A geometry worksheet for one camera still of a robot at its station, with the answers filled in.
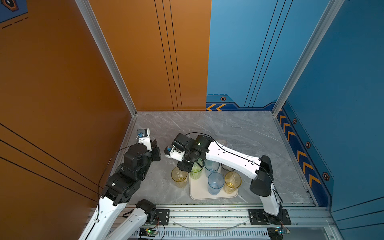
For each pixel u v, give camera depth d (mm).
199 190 823
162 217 738
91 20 733
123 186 423
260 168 462
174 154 664
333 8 698
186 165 647
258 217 725
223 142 975
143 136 535
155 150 563
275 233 697
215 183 790
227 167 517
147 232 709
